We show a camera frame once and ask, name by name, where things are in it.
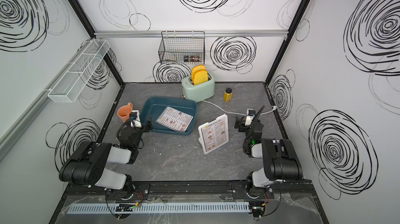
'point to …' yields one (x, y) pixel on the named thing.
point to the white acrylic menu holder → (224, 116)
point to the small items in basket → (190, 58)
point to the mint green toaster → (199, 92)
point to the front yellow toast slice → (200, 76)
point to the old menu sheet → (214, 134)
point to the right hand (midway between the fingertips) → (246, 116)
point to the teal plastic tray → (151, 108)
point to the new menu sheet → (175, 119)
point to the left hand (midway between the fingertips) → (142, 115)
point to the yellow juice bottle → (228, 94)
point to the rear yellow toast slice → (198, 67)
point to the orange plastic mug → (124, 111)
